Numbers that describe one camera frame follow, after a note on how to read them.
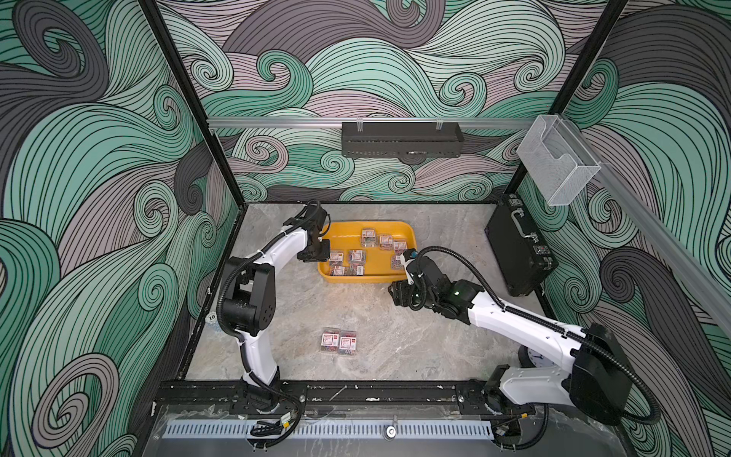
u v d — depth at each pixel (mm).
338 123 934
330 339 815
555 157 806
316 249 810
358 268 976
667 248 570
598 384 389
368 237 1033
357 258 994
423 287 601
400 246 1035
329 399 742
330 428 698
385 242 1043
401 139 978
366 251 1033
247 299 497
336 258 1003
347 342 813
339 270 964
